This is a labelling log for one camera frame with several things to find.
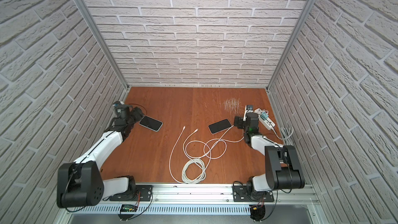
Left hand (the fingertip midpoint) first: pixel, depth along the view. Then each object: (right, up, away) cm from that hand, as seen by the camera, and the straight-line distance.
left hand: (134, 108), depth 87 cm
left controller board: (+4, -47, -15) cm, 50 cm away
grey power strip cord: (+94, -16, +11) cm, 96 cm away
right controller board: (+65, -47, -17) cm, 83 cm away
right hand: (+63, -5, +7) cm, 63 cm away
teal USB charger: (+79, -5, +8) cm, 79 cm away
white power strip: (+82, -10, +10) cm, 83 cm away
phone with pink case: (+50, -12, +11) cm, 53 cm away
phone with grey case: (+6, -10, +11) cm, 16 cm away
